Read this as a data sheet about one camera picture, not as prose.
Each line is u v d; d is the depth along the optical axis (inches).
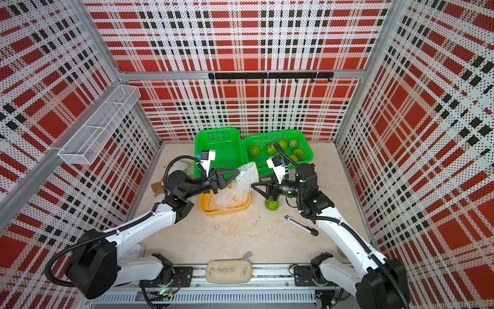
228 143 46.9
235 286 28.8
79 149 26.6
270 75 34.8
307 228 33.9
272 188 24.0
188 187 22.2
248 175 26.0
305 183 21.5
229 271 28.2
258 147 44.8
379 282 14.9
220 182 25.1
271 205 34.8
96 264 16.1
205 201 36.9
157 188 37.0
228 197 34.9
